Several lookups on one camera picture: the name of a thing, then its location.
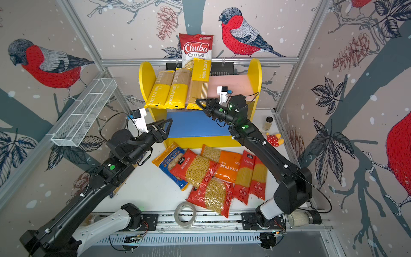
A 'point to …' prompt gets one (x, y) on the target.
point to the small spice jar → (268, 123)
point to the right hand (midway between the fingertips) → (191, 105)
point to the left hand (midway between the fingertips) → (167, 120)
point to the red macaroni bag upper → (195, 169)
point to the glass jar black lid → (298, 218)
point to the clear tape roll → (184, 225)
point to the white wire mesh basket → (73, 130)
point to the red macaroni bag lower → (213, 194)
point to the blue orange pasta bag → (165, 161)
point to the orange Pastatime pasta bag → (228, 167)
